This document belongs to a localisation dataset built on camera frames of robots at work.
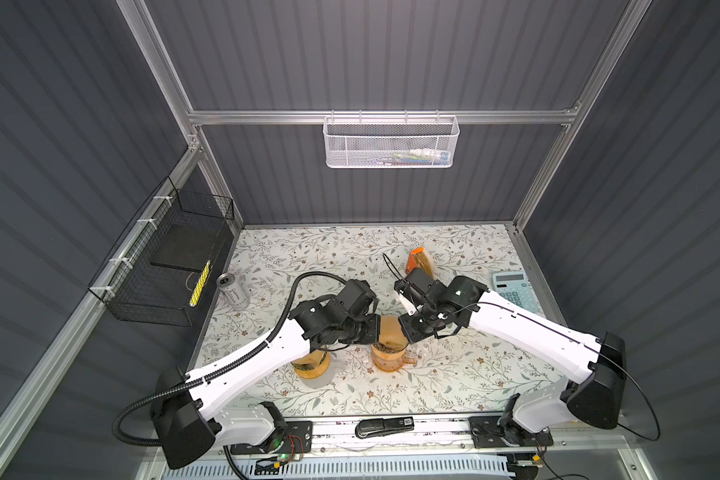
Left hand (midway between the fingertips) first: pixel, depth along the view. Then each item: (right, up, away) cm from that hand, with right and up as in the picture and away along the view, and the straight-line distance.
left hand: (383, 332), depth 73 cm
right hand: (+6, -1, +1) cm, 6 cm away
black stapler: (-3, -22, -3) cm, 22 cm away
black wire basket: (-55, +15, 0) cm, 57 cm away
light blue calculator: (+47, +9, +26) cm, 54 cm away
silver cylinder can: (-45, +9, +15) cm, 48 cm away
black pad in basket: (-50, +22, +2) cm, 55 cm away
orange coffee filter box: (+13, +18, +25) cm, 33 cm away
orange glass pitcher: (+3, -11, +11) cm, 16 cm away
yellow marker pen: (-45, +12, -2) cm, 46 cm away
